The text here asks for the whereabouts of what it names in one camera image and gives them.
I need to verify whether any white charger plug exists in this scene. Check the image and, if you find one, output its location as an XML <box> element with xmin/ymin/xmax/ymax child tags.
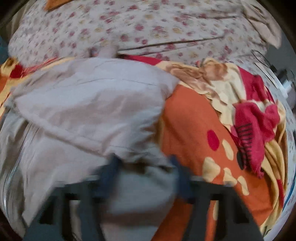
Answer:
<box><xmin>283</xmin><ymin>80</ymin><xmax>294</xmax><ymax>93</ymax></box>

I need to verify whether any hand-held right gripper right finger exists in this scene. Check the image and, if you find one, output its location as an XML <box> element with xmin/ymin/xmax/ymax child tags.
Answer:
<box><xmin>169</xmin><ymin>155</ymin><xmax>264</xmax><ymax>241</ymax></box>

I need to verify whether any beige knitted cloth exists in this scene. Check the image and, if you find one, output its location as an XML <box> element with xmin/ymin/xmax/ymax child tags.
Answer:
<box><xmin>240</xmin><ymin>0</ymin><xmax>282</xmax><ymax>48</ymax></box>

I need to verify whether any black power adapter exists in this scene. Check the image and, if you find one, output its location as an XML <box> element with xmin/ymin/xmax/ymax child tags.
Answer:
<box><xmin>277</xmin><ymin>69</ymin><xmax>289</xmax><ymax>81</ymax></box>

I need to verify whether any floral quilt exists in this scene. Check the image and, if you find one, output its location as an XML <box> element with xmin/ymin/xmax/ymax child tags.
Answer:
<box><xmin>8</xmin><ymin>0</ymin><xmax>270</xmax><ymax>66</ymax></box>

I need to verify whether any white power strip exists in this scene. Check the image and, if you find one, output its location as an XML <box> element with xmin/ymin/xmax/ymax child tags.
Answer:
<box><xmin>266</xmin><ymin>67</ymin><xmax>294</xmax><ymax>95</ymax></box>

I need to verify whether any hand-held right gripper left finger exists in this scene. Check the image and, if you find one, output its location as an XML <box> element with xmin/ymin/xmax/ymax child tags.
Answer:
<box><xmin>23</xmin><ymin>155</ymin><xmax>121</xmax><ymax>241</ymax></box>

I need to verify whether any grey-beige jacket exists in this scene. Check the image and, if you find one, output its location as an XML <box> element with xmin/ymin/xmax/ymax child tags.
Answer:
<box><xmin>0</xmin><ymin>45</ymin><xmax>179</xmax><ymax>241</ymax></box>

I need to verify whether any orange checkered cushion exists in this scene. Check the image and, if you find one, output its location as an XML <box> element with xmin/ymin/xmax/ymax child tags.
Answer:
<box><xmin>44</xmin><ymin>0</ymin><xmax>70</xmax><ymax>11</ymax></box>

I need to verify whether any orange red printed blanket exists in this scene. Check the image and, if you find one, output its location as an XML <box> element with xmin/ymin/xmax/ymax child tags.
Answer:
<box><xmin>0</xmin><ymin>54</ymin><xmax>288</xmax><ymax>241</ymax></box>

